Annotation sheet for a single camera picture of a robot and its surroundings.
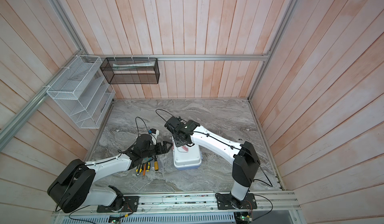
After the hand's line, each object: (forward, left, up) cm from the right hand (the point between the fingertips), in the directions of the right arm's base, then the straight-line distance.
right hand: (182, 140), depth 82 cm
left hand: (-2, +9, -7) cm, 11 cm away
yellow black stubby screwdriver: (-12, +19, -11) cm, 25 cm away
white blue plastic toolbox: (-10, -3, -1) cm, 10 cm away
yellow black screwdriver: (-9, +15, -12) cm, 22 cm away
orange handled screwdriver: (-13, +22, -12) cm, 28 cm away
